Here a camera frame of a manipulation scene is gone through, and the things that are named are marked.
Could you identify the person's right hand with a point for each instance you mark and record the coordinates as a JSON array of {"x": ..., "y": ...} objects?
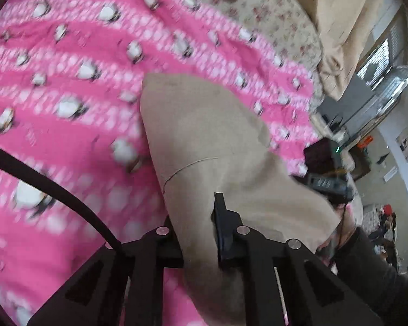
[{"x": 329, "y": 244}]

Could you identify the white wall paper sheet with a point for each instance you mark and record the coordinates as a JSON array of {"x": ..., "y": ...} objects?
[{"x": 406, "y": 146}]

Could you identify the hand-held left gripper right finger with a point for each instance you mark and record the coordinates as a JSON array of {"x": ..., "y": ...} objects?
[{"x": 226, "y": 241}]

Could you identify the floral bed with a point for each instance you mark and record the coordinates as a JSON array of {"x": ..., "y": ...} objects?
[{"x": 275, "y": 23}]

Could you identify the person's right forearm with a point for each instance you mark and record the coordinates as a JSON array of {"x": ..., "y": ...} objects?
[{"x": 370, "y": 275}]

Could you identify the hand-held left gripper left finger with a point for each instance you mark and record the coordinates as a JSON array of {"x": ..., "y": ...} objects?
[{"x": 166, "y": 251}]

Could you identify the beige jacket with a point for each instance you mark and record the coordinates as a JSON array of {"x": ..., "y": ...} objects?
[{"x": 217, "y": 135}]

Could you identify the pink penguin blanket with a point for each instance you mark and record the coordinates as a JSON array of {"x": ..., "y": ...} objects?
[{"x": 71, "y": 40}]

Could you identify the small louvred window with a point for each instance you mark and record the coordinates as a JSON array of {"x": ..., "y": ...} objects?
[{"x": 377, "y": 64}]

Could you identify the dark clutter pile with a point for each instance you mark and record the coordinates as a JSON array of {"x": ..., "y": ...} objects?
[{"x": 384, "y": 231}]

